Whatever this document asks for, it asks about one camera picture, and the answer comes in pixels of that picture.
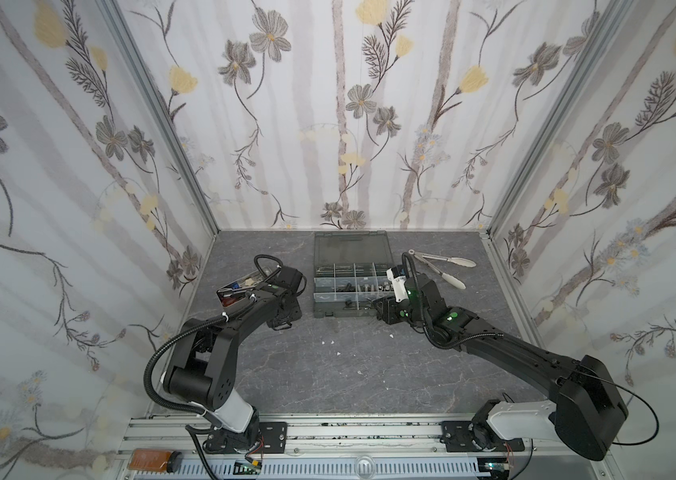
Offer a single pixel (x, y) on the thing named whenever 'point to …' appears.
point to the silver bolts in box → (366, 288)
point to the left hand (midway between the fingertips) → (286, 307)
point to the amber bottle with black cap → (155, 460)
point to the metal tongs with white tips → (457, 261)
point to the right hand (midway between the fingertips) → (373, 295)
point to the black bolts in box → (347, 288)
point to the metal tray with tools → (238, 289)
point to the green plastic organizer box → (350, 272)
